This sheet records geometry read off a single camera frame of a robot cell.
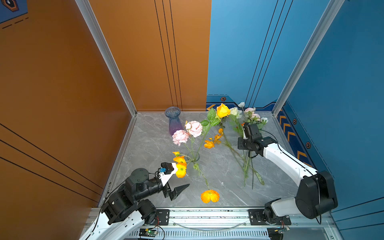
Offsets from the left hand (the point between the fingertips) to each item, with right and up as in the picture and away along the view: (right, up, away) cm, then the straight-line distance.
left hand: (183, 173), depth 63 cm
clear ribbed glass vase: (+4, +4, +14) cm, 15 cm away
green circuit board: (-18, -31, +8) cm, 37 cm away
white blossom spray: (+41, +36, +54) cm, 77 cm away
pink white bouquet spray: (+50, +26, +49) cm, 74 cm away
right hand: (+31, +10, +25) cm, 42 cm away
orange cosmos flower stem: (+13, +9, +25) cm, 30 cm away
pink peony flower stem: (-1, +15, +3) cm, 15 cm away
